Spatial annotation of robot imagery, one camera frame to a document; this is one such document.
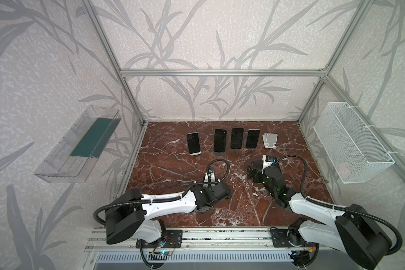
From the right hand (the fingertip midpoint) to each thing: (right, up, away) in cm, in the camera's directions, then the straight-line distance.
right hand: (254, 161), depth 88 cm
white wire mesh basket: (+33, +9, -23) cm, 41 cm away
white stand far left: (-33, +2, +14) cm, 36 cm away
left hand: (-20, -9, -4) cm, 23 cm away
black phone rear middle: (-8, +12, +10) cm, 18 cm away
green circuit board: (-42, -36, -17) cm, 58 cm away
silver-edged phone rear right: (+2, +12, +10) cm, 16 cm away
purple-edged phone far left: (-33, +9, +11) cm, 36 cm away
